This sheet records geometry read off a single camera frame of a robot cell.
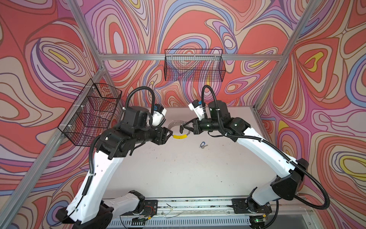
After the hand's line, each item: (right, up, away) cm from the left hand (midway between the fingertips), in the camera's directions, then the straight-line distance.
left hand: (169, 130), depth 61 cm
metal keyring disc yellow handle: (+3, +3, +7) cm, 8 cm away
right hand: (+7, 0, +7) cm, 10 cm away
